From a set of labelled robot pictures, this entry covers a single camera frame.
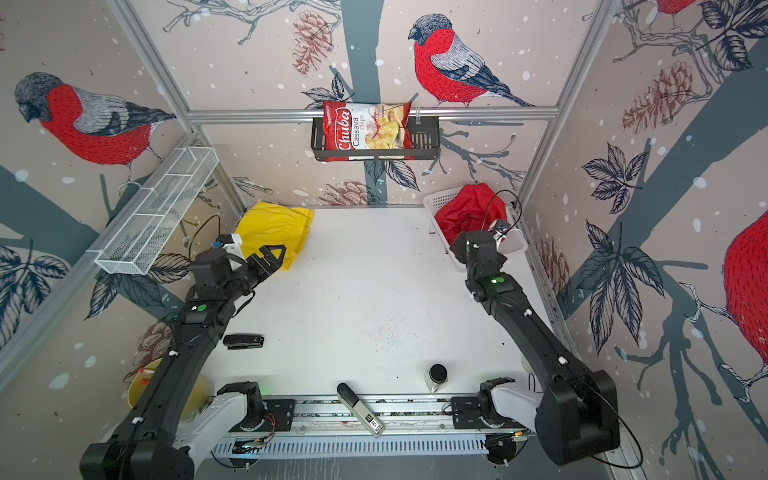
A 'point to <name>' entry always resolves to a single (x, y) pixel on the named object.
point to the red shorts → (471, 208)
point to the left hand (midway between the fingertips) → (273, 253)
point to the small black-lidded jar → (437, 377)
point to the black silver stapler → (346, 394)
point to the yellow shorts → (265, 224)
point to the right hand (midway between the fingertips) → (470, 244)
